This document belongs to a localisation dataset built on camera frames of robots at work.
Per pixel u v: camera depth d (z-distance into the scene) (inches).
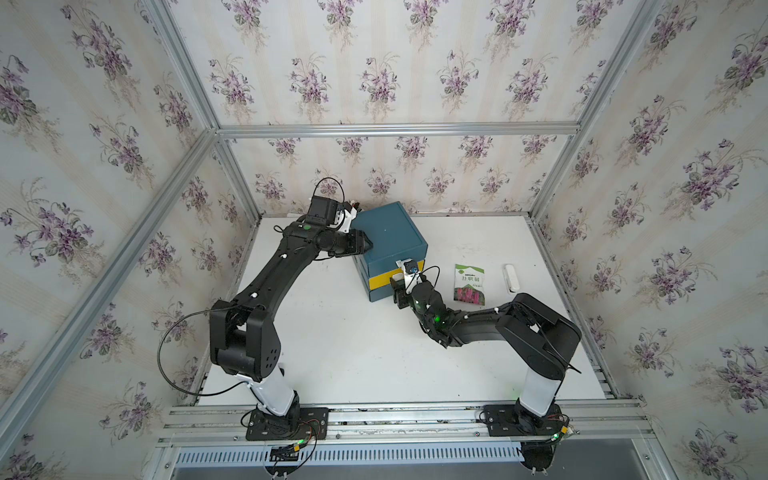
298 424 26.6
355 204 42.3
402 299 31.6
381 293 35.3
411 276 29.9
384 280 34.3
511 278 38.6
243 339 17.5
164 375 15.6
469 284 39.0
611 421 29.6
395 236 32.6
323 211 26.0
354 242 28.9
